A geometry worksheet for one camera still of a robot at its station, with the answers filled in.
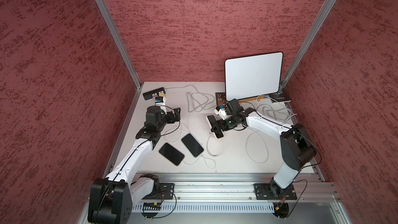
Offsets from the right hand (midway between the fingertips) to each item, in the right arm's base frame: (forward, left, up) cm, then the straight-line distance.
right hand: (216, 130), depth 87 cm
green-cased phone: (-4, +15, -9) cm, 18 cm away
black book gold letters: (+29, -6, -6) cm, 30 cm away
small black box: (+31, -51, -9) cm, 60 cm away
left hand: (+7, +25, +10) cm, 28 cm away
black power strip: (+32, +45, -3) cm, 56 cm away
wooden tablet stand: (+26, -31, -3) cm, 41 cm away
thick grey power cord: (+21, +10, -8) cm, 24 cm away
